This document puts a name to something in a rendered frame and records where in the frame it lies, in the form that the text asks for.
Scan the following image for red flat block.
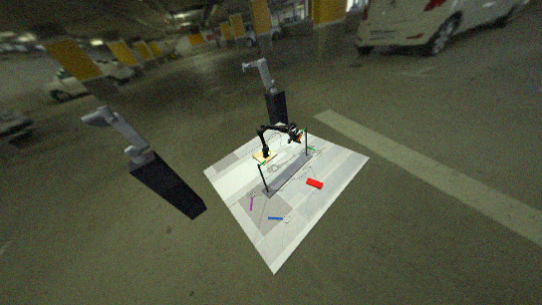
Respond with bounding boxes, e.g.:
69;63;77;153
306;177;323;189

